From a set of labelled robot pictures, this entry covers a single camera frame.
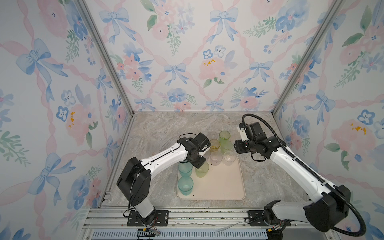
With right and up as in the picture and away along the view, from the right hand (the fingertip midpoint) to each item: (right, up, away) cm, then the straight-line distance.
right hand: (237, 144), depth 81 cm
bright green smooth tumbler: (-3, +3, +22) cm, 23 cm away
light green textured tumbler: (-19, -17, +8) cm, 26 cm away
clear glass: (-2, -10, +12) cm, 15 cm away
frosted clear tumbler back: (-10, -10, +12) cm, 19 cm away
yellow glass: (-9, -2, +19) cm, 22 cm away
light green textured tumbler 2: (-3, -3, +16) cm, 17 cm away
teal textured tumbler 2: (-28, -23, +2) cm, 36 cm away
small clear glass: (-10, +4, +24) cm, 26 cm away
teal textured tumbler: (-29, -16, +8) cm, 34 cm away
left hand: (-21, -10, +2) cm, 23 cm away
